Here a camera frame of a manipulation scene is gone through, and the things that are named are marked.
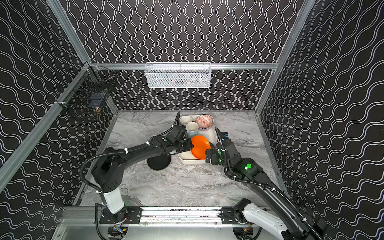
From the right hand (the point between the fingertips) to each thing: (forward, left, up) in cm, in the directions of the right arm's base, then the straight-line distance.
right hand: (215, 151), depth 74 cm
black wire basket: (+41, +79, +9) cm, 89 cm away
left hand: (+10, +10, -7) cm, 16 cm away
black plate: (+2, +32, -16) cm, 36 cm away
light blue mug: (+24, +13, -12) cm, 30 cm away
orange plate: (+11, +7, -10) cm, 17 cm away
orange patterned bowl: (+35, +4, -15) cm, 38 cm away
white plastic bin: (+25, -1, -19) cm, 31 cm away
